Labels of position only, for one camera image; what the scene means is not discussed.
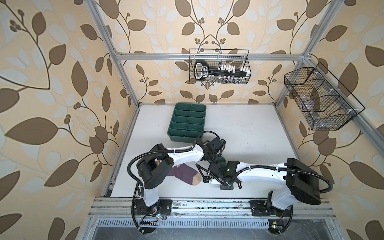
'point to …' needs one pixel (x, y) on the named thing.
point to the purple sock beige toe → (185, 174)
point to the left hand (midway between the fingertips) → (217, 157)
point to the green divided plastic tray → (187, 122)
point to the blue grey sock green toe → (222, 161)
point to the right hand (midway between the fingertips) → (224, 180)
